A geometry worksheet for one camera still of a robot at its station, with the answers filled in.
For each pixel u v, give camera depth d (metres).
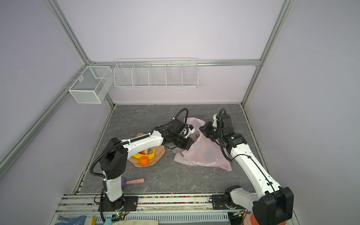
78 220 0.68
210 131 0.68
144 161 0.83
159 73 1.02
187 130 0.78
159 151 0.89
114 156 0.53
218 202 0.74
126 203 0.73
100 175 0.51
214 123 0.70
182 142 0.74
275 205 0.37
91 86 0.96
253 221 0.44
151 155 0.87
